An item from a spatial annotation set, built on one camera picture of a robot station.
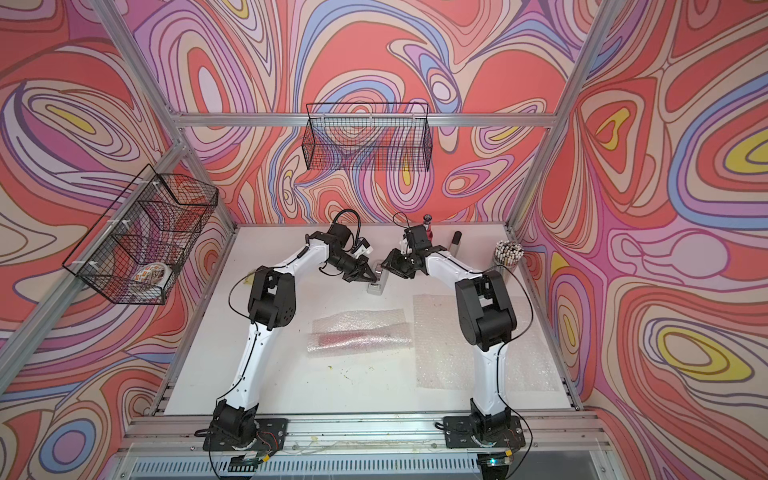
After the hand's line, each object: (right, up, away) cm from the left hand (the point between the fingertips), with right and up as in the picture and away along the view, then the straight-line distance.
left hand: (378, 280), depth 98 cm
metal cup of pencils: (+39, +9, -10) cm, 41 cm away
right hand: (+3, +3, 0) cm, 4 cm away
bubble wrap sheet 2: (+20, -22, -12) cm, 32 cm away
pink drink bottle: (+16, +19, -3) cm, 25 cm away
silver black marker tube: (+28, +13, +10) cm, 32 cm away
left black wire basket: (-60, +8, -26) cm, 66 cm away
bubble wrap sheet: (-6, -15, -7) cm, 18 cm away
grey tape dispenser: (0, -2, 0) cm, 2 cm away
